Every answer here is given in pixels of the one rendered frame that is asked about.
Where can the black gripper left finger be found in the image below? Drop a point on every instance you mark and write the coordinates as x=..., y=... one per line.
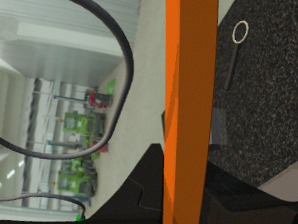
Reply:
x=138, y=201

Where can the orange handle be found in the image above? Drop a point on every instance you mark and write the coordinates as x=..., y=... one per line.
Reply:
x=191, y=32

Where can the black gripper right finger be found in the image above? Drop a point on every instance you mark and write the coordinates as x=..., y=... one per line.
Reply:
x=230, y=201

